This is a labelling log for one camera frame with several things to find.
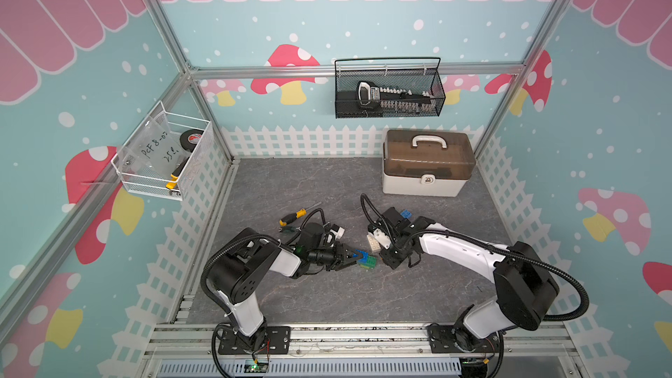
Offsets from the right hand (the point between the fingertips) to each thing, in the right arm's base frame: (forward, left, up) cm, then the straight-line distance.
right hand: (388, 257), depth 86 cm
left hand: (-2, +10, 0) cm, 10 cm away
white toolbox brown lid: (+40, -21, +3) cm, 45 cm away
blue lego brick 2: (+18, -9, -2) cm, 21 cm away
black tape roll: (+25, +61, +31) cm, 73 cm away
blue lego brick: (0, +8, 0) cm, 8 cm away
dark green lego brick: (-2, +6, 0) cm, 6 cm away
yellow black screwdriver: (+17, +35, -2) cm, 39 cm away
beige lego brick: (+6, +4, -3) cm, 7 cm away
